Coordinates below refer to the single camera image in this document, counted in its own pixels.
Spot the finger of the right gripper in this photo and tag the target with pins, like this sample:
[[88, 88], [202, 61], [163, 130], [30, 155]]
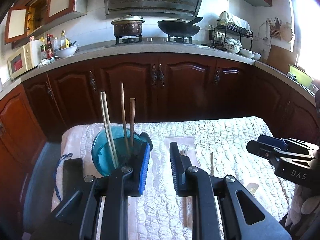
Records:
[[285, 144], [274, 154]]

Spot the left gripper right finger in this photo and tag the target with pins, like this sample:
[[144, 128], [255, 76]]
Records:
[[191, 181]]

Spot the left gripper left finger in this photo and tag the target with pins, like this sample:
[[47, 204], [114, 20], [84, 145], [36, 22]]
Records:
[[126, 181]]

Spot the brown wooden chopstick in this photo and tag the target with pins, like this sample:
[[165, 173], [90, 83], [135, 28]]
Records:
[[132, 120]]

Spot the pale chopstick pair member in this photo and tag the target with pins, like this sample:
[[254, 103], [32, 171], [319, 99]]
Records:
[[105, 125]]

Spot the light bamboo chopstick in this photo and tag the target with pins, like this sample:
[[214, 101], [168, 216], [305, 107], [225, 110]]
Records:
[[124, 117]]

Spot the metal spoon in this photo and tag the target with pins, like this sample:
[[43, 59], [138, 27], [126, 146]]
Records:
[[144, 137]]

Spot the right hand white glove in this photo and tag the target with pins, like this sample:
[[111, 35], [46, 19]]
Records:
[[303, 211]]

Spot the chopstick on cloth right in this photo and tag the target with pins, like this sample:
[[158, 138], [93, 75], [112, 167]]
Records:
[[212, 164]]

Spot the green container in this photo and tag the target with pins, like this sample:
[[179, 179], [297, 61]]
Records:
[[302, 78]]

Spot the wooden cutting board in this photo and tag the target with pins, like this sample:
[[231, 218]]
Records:
[[281, 59]]

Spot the blue chair seat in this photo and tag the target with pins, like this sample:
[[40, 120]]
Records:
[[38, 200]]

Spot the white small bowls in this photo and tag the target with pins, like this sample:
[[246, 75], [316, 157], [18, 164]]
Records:
[[250, 54]]

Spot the floral ceramic tureen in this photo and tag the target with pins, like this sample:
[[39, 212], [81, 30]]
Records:
[[232, 45]]

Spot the black dish rack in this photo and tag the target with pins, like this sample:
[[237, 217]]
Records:
[[228, 25]]

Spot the white bowl on counter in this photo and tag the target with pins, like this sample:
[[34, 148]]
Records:
[[66, 52]]

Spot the black wok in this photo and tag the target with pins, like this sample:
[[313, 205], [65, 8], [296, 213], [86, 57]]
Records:
[[180, 28]]

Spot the red sauce bottle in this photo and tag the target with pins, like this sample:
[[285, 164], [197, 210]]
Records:
[[49, 48]]

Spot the yellow oil bottle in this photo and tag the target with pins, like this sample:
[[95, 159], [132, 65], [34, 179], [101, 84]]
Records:
[[64, 42]]

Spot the brown pot with lid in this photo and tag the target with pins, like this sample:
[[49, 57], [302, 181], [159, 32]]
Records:
[[129, 25]]

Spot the cream microwave oven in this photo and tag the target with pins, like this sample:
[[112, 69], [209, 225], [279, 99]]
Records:
[[24, 59]]

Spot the wall chopstick holder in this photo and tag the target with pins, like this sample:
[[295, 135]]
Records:
[[275, 25]]

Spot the open wall cabinet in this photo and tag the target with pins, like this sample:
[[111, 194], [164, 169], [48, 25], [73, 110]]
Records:
[[28, 18]]

